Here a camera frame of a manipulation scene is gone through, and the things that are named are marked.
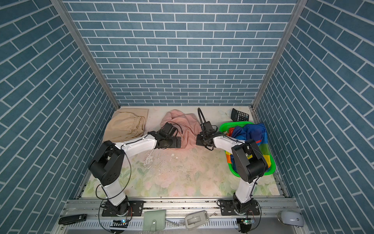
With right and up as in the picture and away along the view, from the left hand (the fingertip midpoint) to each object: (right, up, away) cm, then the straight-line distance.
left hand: (175, 143), depth 94 cm
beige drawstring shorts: (-39, +11, +12) cm, 42 cm away
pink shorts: (+8, +11, +7) cm, 15 cm away
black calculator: (+46, +18, +18) cm, 52 cm away
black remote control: (-49, -35, -22) cm, 64 cm away
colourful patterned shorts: (+52, +8, -2) cm, 52 cm away
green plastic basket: (+32, +9, +5) cm, 34 cm away
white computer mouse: (+57, -29, -29) cm, 70 cm away
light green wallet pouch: (-7, -34, -24) cm, 42 cm away
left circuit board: (-24, -37, -22) cm, 49 cm away
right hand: (+14, +2, +2) cm, 15 cm away
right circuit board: (+39, -35, -22) cm, 57 cm away
